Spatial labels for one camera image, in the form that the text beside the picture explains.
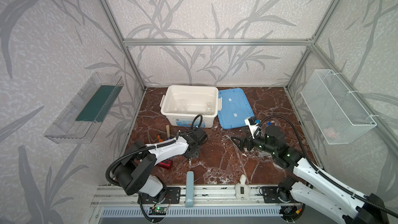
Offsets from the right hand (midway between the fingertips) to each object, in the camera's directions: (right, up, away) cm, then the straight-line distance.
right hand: (237, 128), depth 76 cm
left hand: (-23, -13, +13) cm, 29 cm away
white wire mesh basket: (+40, +7, -13) cm, 42 cm away
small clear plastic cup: (-14, +7, +29) cm, 33 cm away
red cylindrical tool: (-36, -19, +4) cm, 41 cm away
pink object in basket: (+44, -2, -3) cm, 44 cm away
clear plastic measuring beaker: (-33, +10, +32) cm, 48 cm away
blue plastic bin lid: (+5, +8, +32) cm, 33 cm away
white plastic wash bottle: (+2, -28, -4) cm, 29 cm away
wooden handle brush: (-39, -6, +18) cm, 43 cm away
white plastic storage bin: (-22, +17, +28) cm, 40 cm away
